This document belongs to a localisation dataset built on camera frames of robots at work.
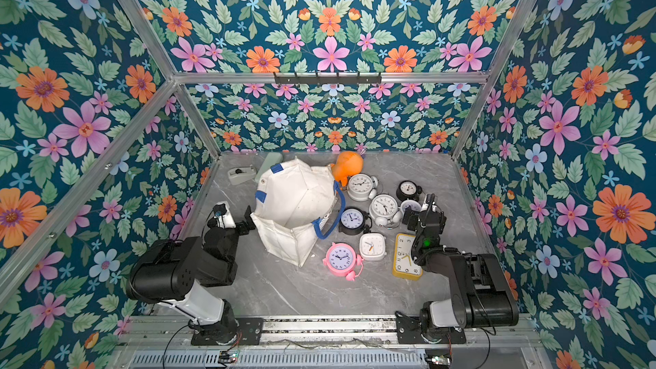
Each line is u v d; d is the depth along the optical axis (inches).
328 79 36.6
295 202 39.6
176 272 18.2
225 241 27.6
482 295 17.0
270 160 44.8
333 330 29.5
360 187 40.6
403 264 33.2
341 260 33.9
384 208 37.7
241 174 42.7
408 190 40.2
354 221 37.4
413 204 38.7
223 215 30.0
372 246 34.7
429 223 27.1
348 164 42.4
